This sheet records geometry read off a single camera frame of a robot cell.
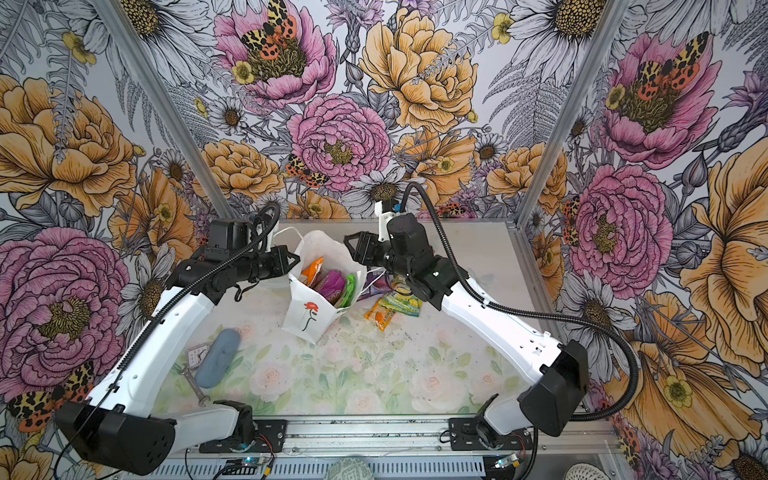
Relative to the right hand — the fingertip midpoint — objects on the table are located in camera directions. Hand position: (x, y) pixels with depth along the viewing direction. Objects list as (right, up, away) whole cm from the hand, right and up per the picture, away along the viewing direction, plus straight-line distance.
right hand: (351, 251), depth 70 cm
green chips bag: (-2, -11, +11) cm, 16 cm away
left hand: (-14, -4, +5) cm, 15 cm away
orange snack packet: (+6, -20, +24) cm, 32 cm away
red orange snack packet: (-13, -5, +15) cm, 21 cm away
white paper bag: (-13, -16, +8) cm, 22 cm away
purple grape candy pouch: (-8, -10, +17) cm, 22 cm away
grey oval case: (-38, -30, +13) cm, 50 cm away
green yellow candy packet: (+12, -16, +27) cm, 33 cm away
